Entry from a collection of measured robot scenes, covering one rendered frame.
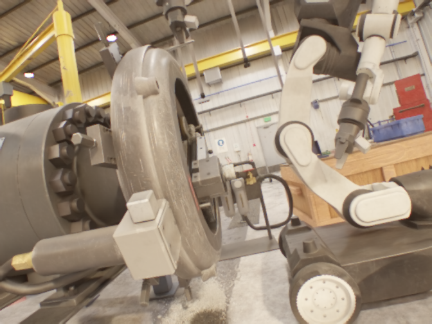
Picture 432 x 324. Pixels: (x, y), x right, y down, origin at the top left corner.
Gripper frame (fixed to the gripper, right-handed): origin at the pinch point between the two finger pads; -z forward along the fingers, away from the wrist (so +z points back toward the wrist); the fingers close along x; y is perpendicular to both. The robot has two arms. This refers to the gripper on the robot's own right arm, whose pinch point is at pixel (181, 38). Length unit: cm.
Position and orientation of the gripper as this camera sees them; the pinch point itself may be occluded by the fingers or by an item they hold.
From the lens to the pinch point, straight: 102.0
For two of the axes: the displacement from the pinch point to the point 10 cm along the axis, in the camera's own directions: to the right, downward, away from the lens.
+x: 2.0, 1.0, 9.8
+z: -2.2, -9.7, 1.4
